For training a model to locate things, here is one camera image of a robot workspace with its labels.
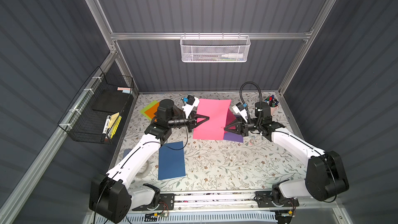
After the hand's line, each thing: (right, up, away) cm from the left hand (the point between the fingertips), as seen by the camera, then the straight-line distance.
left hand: (206, 118), depth 67 cm
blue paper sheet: (-19, -26, +19) cm, 38 cm away
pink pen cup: (+43, +7, +29) cm, 53 cm away
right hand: (+10, -6, +5) cm, 13 cm away
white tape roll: (-32, -30, +14) cm, 46 cm away
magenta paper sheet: (+5, +4, 0) cm, 6 cm away
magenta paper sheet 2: (+12, 0, +5) cm, 13 cm away
